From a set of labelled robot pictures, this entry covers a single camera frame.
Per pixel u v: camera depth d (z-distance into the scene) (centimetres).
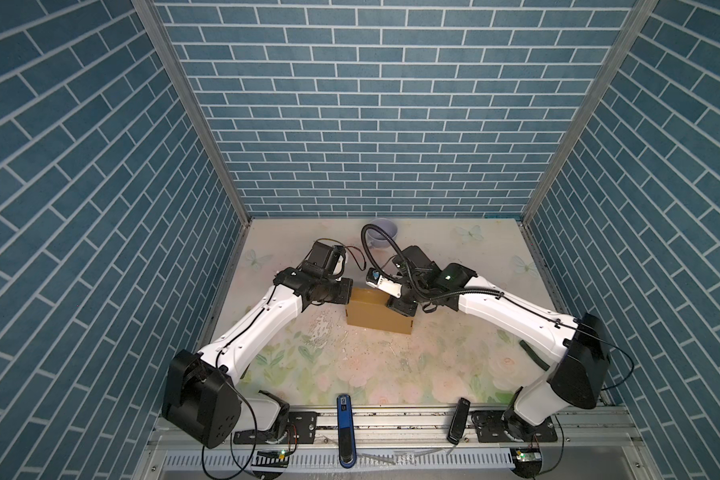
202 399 39
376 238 106
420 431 75
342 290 72
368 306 83
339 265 68
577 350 42
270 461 72
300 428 75
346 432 74
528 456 74
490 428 73
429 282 59
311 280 58
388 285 69
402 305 70
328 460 70
